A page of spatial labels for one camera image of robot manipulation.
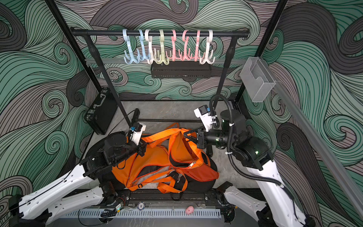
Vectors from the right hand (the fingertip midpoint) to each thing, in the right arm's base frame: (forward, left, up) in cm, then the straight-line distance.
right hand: (184, 135), depth 54 cm
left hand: (+7, +16, -10) cm, 20 cm away
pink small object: (-21, -2, -37) cm, 42 cm away
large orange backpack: (0, +18, -34) cm, 38 cm away
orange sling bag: (+2, 0, -22) cm, 22 cm away
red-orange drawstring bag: (-4, -10, -33) cm, 35 cm away
